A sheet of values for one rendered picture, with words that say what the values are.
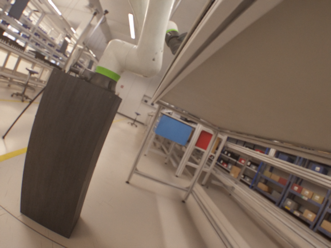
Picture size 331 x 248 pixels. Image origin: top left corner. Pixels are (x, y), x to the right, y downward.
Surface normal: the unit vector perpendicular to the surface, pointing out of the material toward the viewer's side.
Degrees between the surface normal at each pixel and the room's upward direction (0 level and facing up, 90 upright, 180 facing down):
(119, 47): 87
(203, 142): 90
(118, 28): 90
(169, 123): 90
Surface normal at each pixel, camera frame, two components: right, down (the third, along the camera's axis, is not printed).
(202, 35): -0.40, 0.91
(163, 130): 0.13, 0.07
